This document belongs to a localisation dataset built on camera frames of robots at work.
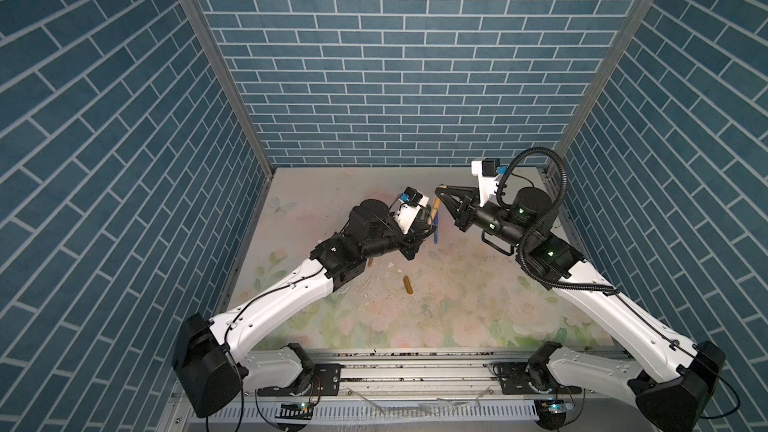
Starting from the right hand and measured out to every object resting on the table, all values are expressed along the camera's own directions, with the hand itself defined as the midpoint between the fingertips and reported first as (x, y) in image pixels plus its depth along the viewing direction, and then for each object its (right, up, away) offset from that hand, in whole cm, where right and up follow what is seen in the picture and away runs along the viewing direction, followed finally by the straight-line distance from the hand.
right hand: (432, 191), depth 64 cm
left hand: (+1, -8, +4) cm, 9 cm away
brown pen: (-17, -22, +32) cm, 42 cm away
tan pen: (0, -5, +2) cm, 5 cm away
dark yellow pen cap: (-4, -28, +27) cm, 39 cm away
